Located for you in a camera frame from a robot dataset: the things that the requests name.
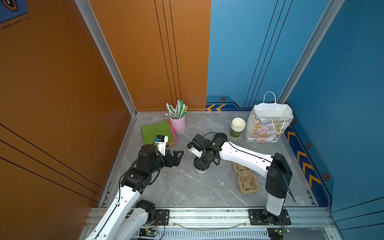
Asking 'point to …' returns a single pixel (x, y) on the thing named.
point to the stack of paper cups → (237, 125)
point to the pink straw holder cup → (178, 124)
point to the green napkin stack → (163, 128)
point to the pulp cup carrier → (247, 182)
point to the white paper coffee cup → (201, 172)
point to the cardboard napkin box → (174, 143)
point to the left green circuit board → (146, 232)
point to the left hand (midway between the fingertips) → (177, 150)
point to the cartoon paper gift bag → (267, 121)
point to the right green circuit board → (282, 231)
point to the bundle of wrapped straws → (178, 112)
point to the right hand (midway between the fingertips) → (201, 163)
